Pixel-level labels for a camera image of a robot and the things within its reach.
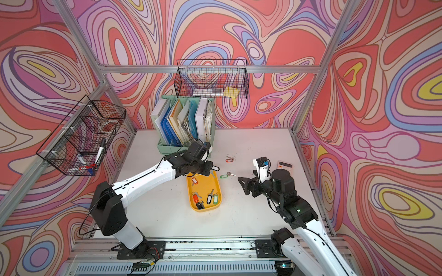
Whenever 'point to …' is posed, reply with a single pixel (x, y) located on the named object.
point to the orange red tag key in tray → (195, 196)
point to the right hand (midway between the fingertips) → (248, 179)
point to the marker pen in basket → (101, 154)
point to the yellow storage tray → (204, 192)
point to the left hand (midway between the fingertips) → (213, 167)
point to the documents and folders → (177, 122)
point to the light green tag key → (215, 199)
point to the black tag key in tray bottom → (199, 205)
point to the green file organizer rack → (165, 149)
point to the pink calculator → (286, 165)
